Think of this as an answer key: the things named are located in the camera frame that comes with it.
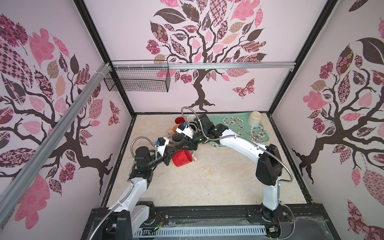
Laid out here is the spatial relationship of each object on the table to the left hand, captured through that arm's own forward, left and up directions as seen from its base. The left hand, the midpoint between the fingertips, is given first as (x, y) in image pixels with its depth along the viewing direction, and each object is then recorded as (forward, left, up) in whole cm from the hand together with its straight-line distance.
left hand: (177, 148), depth 79 cm
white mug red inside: (+38, +4, -18) cm, 42 cm away
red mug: (-6, -3, +1) cm, 7 cm away
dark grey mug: (+12, +1, -7) cm, 14 cm away
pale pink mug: (0, -9, -10) cm, 13 cm away
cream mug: (+31, -53, -10) cm, 62 cm away
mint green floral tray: (+34, -43, -17) cm, 57 cm away
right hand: (+2, -2, +3) cm, 3 cm away
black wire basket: (+45, +22, +16) cm, 52 cm away
